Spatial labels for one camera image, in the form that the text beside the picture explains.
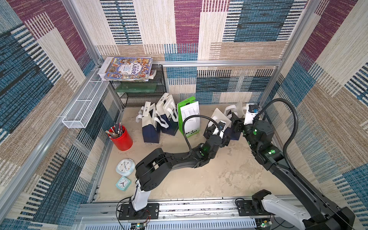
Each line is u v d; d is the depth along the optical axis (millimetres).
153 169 506
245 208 730
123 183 812
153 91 956
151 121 836
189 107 849
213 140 639
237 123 627
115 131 893
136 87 1013
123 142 956
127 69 796
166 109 851
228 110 892
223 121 705
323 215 385
